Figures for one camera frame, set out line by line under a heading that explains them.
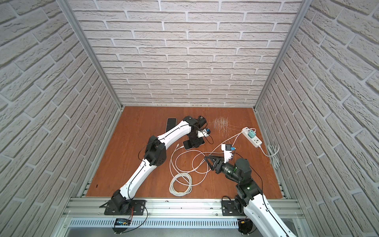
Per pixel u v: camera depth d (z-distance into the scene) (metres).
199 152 0.92
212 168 0.67
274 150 0.97
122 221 0.72
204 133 0.90
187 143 1.03
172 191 0.78
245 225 0.70
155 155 0.64
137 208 0.73
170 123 1.07
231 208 0.73
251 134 0.95
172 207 0.76
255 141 0.97
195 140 0.88
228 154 0.68
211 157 0.68
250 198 0.55
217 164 0.65
